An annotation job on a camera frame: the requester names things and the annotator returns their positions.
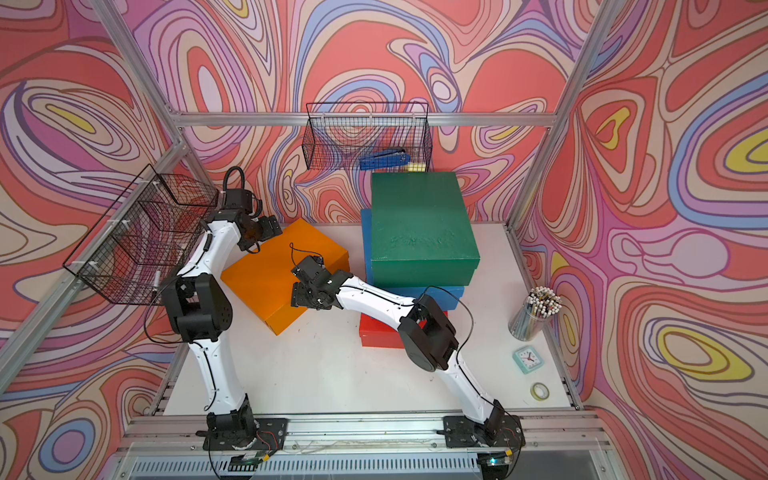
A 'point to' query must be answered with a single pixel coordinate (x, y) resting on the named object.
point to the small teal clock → (527, 359)
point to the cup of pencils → (540, 305)
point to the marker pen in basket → (158, 279)
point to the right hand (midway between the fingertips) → (304, 307)
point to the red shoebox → (376, 334)
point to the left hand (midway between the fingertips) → (271, 233)
